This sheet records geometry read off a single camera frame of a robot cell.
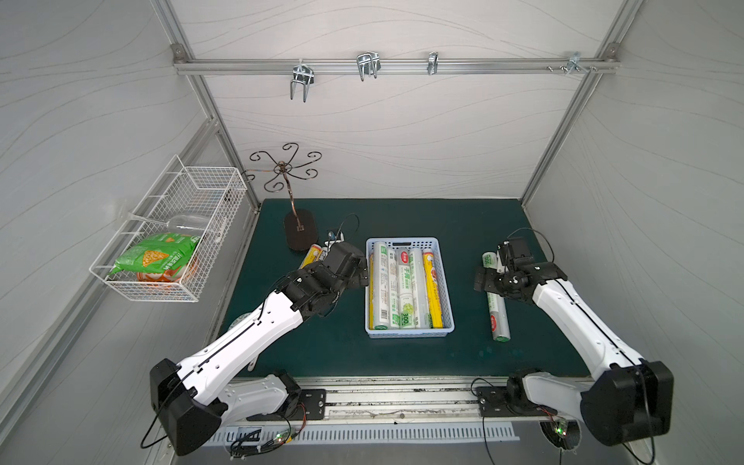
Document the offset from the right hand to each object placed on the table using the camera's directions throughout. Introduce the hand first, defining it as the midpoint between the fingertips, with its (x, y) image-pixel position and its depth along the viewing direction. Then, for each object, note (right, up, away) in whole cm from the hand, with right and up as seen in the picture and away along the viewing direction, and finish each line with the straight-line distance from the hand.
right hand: (494, 282), depth 83 cm
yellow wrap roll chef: (-17, -4, +7) cm, 19 cm away
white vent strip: (-43, -35, -13) cm, 57 cm away
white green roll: (-25, -4, +7) cm, 26 cm away
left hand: (-42, +5, -8) cm, 43 cm away
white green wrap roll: (-21, -8, +3) cm, 23 cm away
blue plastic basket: (-14, -11, 0) cm, 18 cm away
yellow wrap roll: (-36, -3, +3) cm, 36 cm away
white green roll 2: (+3, -9, +5) cm, 11 cm away
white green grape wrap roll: (-29, -4, +8) cm, 30 cm away
